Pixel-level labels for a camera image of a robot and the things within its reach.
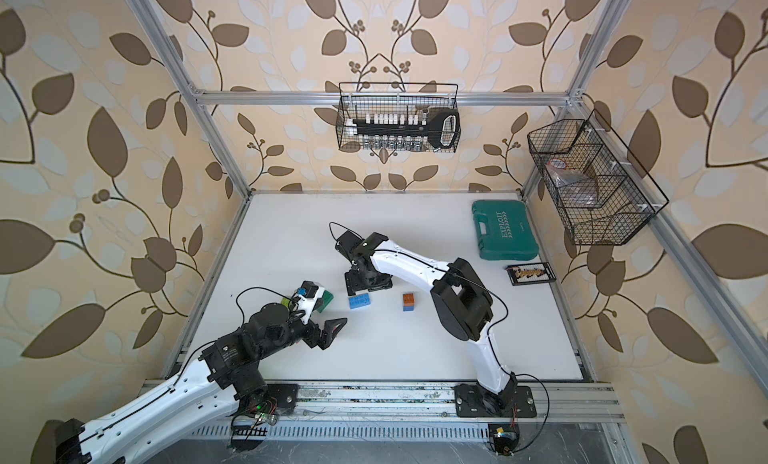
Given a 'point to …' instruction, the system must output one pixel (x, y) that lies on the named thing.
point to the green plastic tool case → (504, 230)
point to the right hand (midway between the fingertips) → (365, 289)
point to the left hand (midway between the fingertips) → (333, 311)
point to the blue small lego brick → (408, 308)
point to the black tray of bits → (530, 273)
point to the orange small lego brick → (408, 299)
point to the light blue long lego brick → (358, 301)
